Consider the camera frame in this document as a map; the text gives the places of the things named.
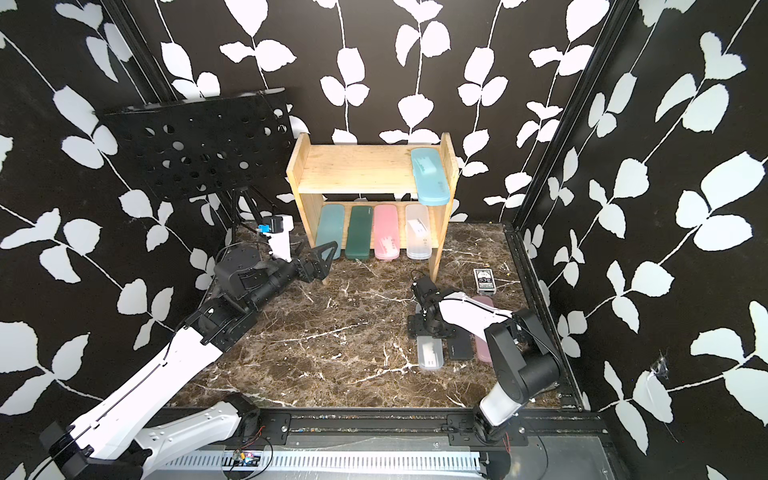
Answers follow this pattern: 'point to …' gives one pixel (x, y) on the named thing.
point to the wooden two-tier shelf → (365, 197)
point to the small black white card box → (484, 281)
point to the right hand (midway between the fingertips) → (423, 328)
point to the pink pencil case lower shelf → (386, 232)
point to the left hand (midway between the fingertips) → (322, 238)
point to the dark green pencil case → (359, 233)
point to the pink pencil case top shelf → (480, 343)
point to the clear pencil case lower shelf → (418, 234)
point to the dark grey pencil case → (460, 344)
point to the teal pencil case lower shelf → (330, 228)
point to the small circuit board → (245, 458)
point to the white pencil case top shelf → (431, 352)
